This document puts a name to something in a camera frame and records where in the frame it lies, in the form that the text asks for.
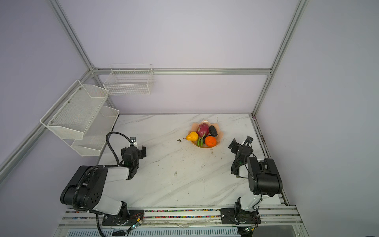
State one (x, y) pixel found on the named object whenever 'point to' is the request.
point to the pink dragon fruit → (203, 131)
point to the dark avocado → (212, 131)
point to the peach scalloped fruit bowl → (219, 137)
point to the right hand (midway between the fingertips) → (237, 140)
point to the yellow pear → (193, 136)
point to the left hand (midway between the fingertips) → (134, 148)
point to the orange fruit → (210, 140)
